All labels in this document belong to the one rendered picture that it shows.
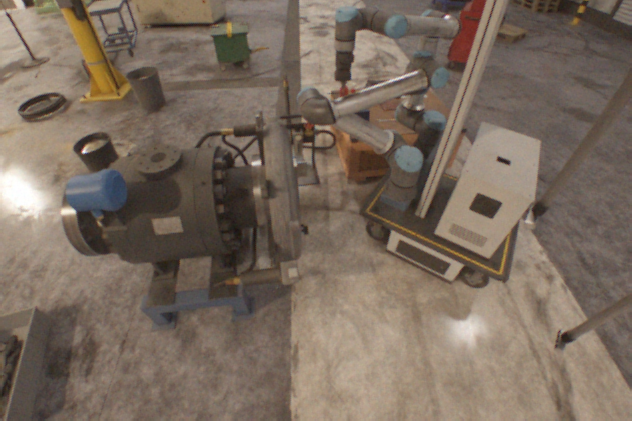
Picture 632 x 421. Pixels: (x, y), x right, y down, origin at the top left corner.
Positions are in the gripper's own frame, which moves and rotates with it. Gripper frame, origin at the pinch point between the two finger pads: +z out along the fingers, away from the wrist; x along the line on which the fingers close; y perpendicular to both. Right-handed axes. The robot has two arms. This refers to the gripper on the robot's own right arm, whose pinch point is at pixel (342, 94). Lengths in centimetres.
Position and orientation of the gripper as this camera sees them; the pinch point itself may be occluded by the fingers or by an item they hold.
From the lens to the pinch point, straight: 143.9
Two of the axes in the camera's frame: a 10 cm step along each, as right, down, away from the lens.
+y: -1.6, -6.9, 7.1
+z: 0.0, 7.2, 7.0
